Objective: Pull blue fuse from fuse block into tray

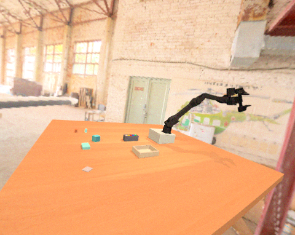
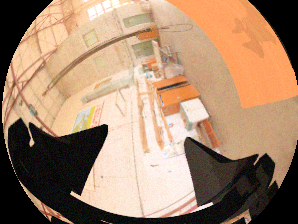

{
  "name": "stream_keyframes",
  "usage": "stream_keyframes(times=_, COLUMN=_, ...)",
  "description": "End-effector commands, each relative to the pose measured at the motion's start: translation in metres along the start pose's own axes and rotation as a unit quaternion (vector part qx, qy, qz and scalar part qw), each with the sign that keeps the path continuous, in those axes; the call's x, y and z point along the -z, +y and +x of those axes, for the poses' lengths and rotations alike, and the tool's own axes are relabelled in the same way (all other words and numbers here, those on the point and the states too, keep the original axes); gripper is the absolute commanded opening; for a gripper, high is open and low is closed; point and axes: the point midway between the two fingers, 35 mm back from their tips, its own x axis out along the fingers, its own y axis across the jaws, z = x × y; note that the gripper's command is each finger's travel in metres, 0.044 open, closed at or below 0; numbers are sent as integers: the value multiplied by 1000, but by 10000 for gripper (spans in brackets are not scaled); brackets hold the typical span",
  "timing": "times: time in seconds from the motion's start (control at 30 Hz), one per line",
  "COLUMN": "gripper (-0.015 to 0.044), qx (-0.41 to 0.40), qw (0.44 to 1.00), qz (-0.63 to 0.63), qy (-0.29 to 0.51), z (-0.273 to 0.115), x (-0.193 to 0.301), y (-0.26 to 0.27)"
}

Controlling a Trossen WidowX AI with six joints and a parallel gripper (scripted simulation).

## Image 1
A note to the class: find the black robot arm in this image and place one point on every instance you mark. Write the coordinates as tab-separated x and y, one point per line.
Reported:
173	120

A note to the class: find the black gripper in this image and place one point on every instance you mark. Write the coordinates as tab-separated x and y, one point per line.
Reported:
240	91

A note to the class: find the light teal block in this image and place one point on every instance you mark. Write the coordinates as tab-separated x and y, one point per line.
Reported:
85	145

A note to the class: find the teal cube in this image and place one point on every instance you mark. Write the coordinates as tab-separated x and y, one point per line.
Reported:
96	138

